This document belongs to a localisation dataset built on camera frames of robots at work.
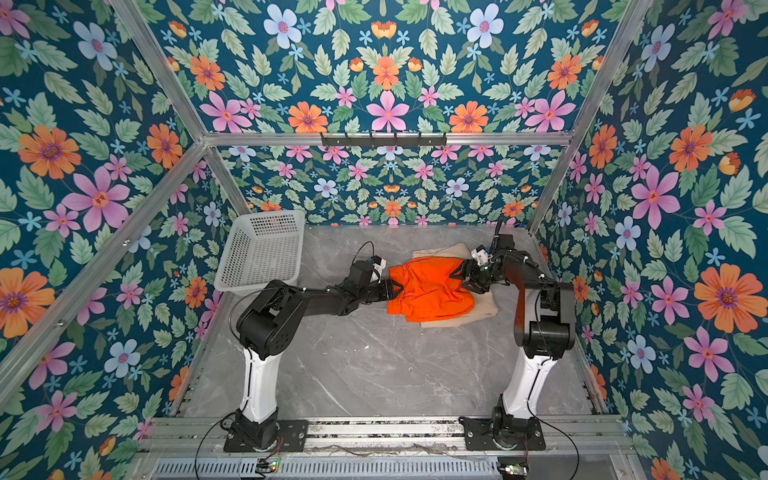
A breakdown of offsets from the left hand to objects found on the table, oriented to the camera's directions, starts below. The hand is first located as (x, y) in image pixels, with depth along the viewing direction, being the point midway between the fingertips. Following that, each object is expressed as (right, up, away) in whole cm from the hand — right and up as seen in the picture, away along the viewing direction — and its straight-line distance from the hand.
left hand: (404, 282), depth 96 cm
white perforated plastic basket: (-55, +12, +15) cm, 58 cm away
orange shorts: (+8, -3, -3) cm, 9 cm away
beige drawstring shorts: (+26, -6, -3) cm, 27 cm away
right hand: (+18, +2, -1) cm, 18 cm away
